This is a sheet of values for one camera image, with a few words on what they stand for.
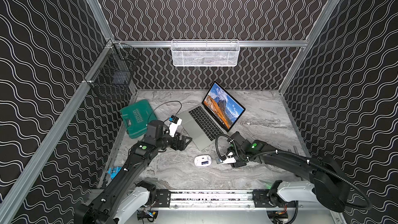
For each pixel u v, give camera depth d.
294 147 0.91
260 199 0.73
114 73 0.92
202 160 0.84
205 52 1.03
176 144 0.67
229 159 0.71
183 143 0.68
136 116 0.97
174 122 0.68
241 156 0.63
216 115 1.03
